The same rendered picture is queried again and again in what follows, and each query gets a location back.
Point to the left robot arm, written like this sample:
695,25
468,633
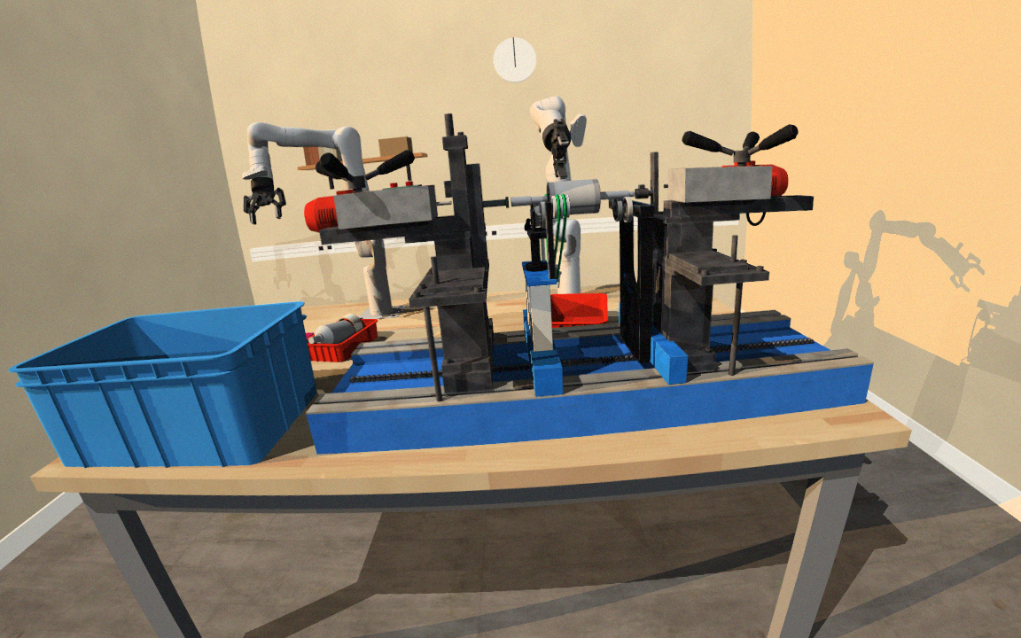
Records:
543,113

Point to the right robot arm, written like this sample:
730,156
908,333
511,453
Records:
348,141

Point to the blue plastic crate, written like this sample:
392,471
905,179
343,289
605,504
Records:
202,419

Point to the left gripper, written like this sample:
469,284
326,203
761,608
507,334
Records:
557,145

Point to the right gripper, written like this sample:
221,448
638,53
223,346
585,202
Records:
263,195

